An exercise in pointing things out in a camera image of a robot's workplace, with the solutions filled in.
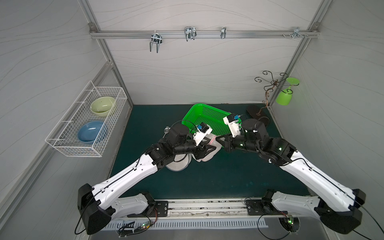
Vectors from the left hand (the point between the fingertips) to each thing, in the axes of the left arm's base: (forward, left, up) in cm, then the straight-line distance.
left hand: (213, 145), depth 64 cm
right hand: (+3, -1, +2) cm, 3 cm away
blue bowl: (+3, +55, +4) cm, 55 cm away
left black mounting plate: (-20, +25, -28) cm, 43 cm away
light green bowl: (+18, +56, +5) cm, 59 cm away
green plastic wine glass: (+39, -49, -7) cm, 63 cm away
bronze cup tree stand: (+43, -41, +2) cm, 59 cm away
